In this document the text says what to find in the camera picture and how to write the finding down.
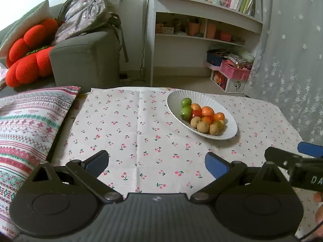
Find patterned striped cushion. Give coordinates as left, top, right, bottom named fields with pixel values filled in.
left=1, top=86, right=80, bottom=238

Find grey backpack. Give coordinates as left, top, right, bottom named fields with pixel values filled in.
left=52, top=0, right=129, bottom=63

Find orange mandarin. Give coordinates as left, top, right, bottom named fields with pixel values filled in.
left=191, top=103, right=201, bottom=112
left=201, top=106, right=215, bottom=117

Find black power cable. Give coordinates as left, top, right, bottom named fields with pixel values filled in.
left=118, top=0, right=150, bottom=87

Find orange cherry tomato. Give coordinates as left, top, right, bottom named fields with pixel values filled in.
left=214, top=112, right=225, bottom=121

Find brown round fruit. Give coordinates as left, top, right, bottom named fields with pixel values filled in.
left=191, top=116, right=201, bottom=128

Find white floral curtain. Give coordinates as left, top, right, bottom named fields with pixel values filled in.
left=246, top=0, right=322, bottom=145

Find white ribbed oval plate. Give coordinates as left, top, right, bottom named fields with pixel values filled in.
left=166, top=90, right=238, bottom=140

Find round green tomato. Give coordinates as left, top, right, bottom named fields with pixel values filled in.
left=180, top=105, right=192, bottom=121

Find dark green tomato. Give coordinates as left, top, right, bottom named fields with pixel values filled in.
left=181, top=98, right=192, bottom=108

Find cherry print tablecloth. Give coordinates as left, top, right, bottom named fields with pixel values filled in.
left=49, top=86, right=321, bottom=240

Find orange oval tomato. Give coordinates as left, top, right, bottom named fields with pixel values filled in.
left=201, top=116, right=212, bottom=125

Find dark blue box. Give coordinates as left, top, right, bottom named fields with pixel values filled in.
left=206, top=49, right=231, bottom=66

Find small red tomato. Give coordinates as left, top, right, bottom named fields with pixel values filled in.
left=208, top=116, right=215, bottom=122

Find large red tomato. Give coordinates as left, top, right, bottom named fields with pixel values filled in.
left=191, top=110, right=203, bottom=118

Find light green oval tomato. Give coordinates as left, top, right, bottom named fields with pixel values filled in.
left=183, top=105, right=192, bottom=113

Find brown fruit lower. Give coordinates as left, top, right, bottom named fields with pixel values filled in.
left=209, top=123, right=221, bottom=136

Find white storage box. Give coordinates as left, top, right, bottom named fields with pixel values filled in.
left=210, top=71, right=246, bottom=94

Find right orange mandarin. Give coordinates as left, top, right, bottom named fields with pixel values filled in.
left=201, top=106, right=215, bottom=117

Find left orange mandarin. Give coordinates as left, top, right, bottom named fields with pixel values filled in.
left=191, top=103, right=201, bottom=112

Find yellow brown fruit bottom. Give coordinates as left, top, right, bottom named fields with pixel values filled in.
left=197, top=121, right=210, bottom=133

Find red flower plush pillow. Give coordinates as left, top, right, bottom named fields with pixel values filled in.
left=5, top=18, right=58, bottom=88

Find olive orange tomato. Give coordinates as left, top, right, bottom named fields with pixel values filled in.
left=213, top=120, right=223, bottom=131

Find person right hand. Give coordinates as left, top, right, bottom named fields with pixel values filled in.
left=313, top=192, right=323, bottom=224

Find pink plastic basket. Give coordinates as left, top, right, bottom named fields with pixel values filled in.
left=221, top=61, right=250, bottom=80

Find white bookshelf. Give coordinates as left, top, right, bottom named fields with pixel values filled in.
left=145, top=0, right=262, bottom=85

